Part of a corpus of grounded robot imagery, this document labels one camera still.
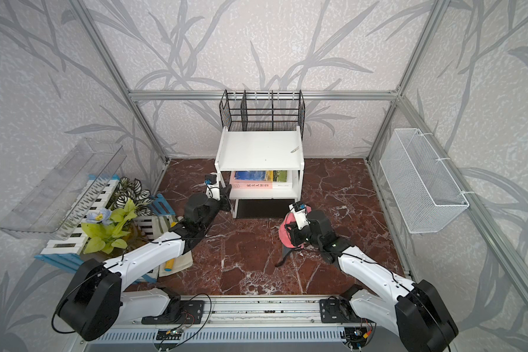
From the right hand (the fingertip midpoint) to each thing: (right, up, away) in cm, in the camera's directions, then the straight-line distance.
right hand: (287, 223), depth 83 cm
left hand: (-22, +15, 0) cm, 27 cm away
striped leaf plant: (-56, +14, -7) cm, 58 cm away
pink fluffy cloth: (-2, -4, -3) cm, 6 cm away
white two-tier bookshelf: (-9, +22, -12) cm, 26 cm away
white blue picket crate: (-61, -3, -24) cm, 65 cm away
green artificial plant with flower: (-59, +2, -14) cm, 61 cm away
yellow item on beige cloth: (-41, -15, 0) cm, 43 cm away
